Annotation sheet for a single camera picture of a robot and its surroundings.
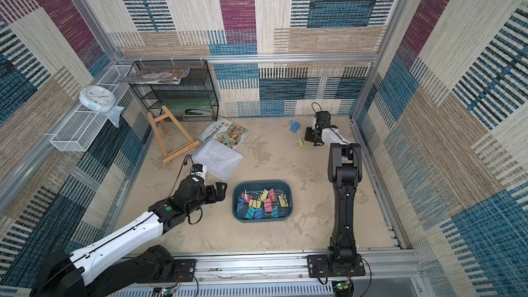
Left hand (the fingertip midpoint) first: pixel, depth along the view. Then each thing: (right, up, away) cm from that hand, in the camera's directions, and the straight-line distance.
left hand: (218, 185), depth 83 cm
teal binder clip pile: (+22, -11, +2) cm, 25 cm away
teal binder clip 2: (+12, -13, +2) cm, 18 cm away
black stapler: (-19, +32, +26) cm, 45 cm away
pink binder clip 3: (+20, -9, +4) cm, 22 cm away
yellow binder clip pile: (+26, -8, +4) cm, 28 cm away
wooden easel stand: (-22, +13, +19) cm, 32 cm away
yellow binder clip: (+15, -9, +4) cm, 17 cm away
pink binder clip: (+21, -6, +6) cm, 23 cm away
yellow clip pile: (+37, +16, +25) cm, 48 cm away
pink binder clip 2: (+12, -6, +4) cm, 14 cm away
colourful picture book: (-3, +22, +32) cm, 39 cm away
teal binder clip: (+33, +27, +33) cm, 54 cm away
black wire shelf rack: (-20, +39, +27) cm, 51 cm away
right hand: (+42, +21, +29) cm, 55 cm away
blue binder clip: (+16, -12, +2) cm, 20 cm away
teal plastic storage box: (+17, -8, +4) cm, 20 cm away
